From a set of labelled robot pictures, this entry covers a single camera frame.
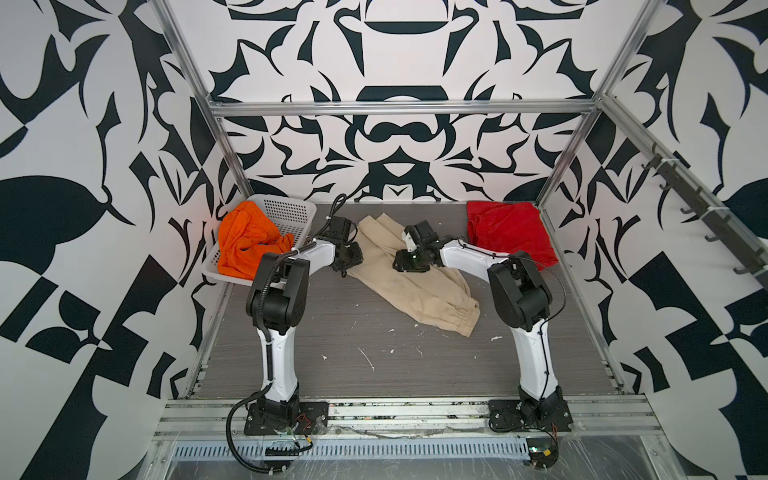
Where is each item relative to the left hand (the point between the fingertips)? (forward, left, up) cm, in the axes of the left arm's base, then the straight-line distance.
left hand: (359, 253), depth 102 cm
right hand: (-4, -14, 0) cm, 14 cm away
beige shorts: (-18, -24, +3) cm, 30 cm away
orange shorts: (+4, +36, +7) cm, 37 cm away
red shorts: (+9, -54, 0) cm, 55 cm away
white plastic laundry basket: (+17, +26, 0) cm, 31 cm away
